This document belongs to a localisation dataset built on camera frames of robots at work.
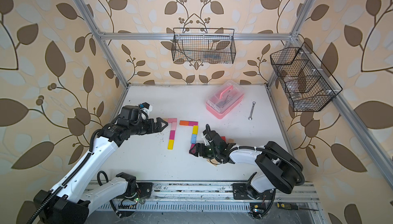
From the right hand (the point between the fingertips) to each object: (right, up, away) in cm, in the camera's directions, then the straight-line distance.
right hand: (193, 152), depth 84 cm
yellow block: (+1, +11, +12) cm, 16 cm away
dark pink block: (-14, +8, +9) cm, 19 cm away
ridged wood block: (+10, -1, -9) cm, 14 cm away
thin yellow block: (-14, +3, +7) cm, 16 cm away
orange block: (-7, +14, +15) cm, 22 cm away
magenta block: (-1, +14, +15) cm, 21 cm away
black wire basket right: (+56, +36, -12) cm, 68 cm away
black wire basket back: (+6, +64, +12) cm, 66 cm away
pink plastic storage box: (+19, +30, +16) cm, 39 cm away
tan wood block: (+22, +5, +6) cm, 24 cm away
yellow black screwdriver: (+45, -18, -16) cm, 52 cm away
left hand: (-17, +18, -8) cm, 26 cm away
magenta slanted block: (-1, +2, +5) cm, 5 cm away
